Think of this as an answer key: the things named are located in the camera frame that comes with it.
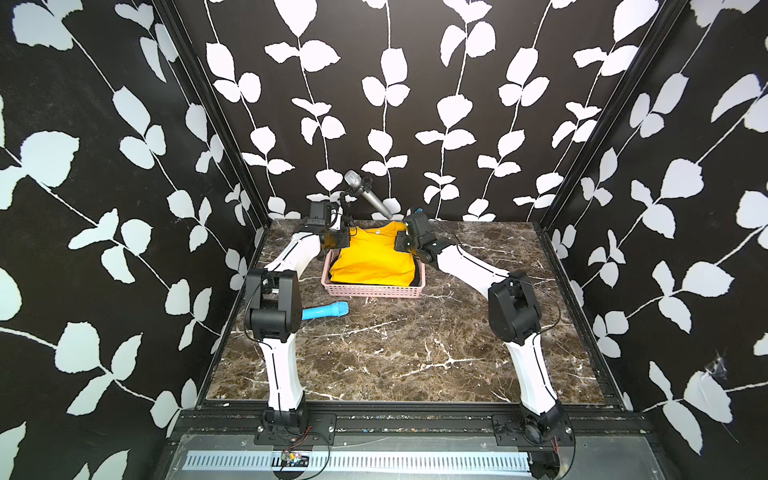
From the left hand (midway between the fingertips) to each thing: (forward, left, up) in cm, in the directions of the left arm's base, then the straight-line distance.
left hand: (348, 231), depth 100 cm
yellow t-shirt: (-7, -9, -7) cm, 13 cm away
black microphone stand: (+5, +1, +1) cm, 6 cm away
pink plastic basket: (-18, -8, -9) cm, 22 cm away
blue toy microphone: (-24, +5, -11) cm, 27 cm away
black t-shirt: (-16, -22, -7) cm, 29 cm away
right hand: (-2, -16, +1) cm, 16 cm away
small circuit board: (-62, +12, -14) cm, 65 cm away
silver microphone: (+11, -4, +11) cm, 16 cm away
